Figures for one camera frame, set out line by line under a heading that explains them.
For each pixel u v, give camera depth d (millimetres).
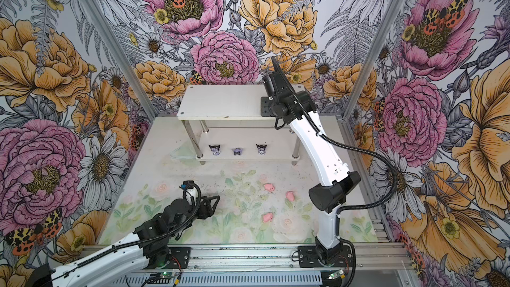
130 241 554
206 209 729
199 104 779
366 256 774
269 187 919
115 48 901
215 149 922
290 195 890
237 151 942
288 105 483
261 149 938
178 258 735
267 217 827
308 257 735
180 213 606
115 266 532
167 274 716
